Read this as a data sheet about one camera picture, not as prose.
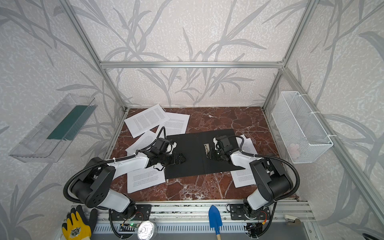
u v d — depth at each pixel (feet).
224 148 2.42
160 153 2.38
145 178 2.80
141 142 3.33
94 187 1.43
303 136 2.01
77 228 2.23
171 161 2.61
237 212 2.39
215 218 2.37
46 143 2.09
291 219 2.31
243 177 2.79
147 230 2.13
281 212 2.46
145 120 3.74
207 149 3.15
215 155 2.71
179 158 2.64
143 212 2.38
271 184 1.47
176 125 3.64
